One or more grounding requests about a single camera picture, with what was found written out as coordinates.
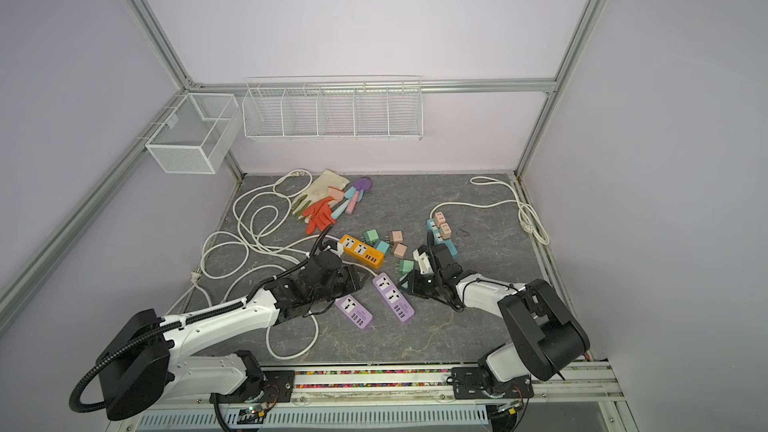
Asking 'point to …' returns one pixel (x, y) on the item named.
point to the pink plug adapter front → (400, 250)
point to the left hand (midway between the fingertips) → (367, 280)
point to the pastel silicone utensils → (353, 195)
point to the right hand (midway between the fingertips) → (402, 288)
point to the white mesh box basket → (192, 139)
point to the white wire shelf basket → (386, 108)
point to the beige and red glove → (312, 205)
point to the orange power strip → (361, 252)
